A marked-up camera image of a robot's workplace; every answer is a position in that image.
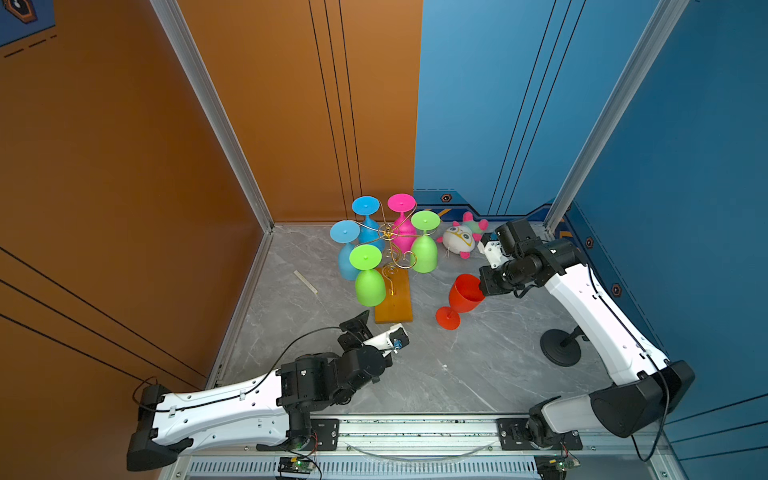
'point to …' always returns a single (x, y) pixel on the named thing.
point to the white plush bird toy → (461, 237)
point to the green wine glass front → (370, 286)
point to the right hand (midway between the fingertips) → (478, 285)
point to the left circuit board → (294, 465)
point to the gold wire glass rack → (400, 259)
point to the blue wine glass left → (346, 232)
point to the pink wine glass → (403, 228)
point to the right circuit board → (554, 467)
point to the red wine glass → (465, 294)
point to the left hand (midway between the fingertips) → (374, 325)
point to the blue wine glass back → (370, 231)
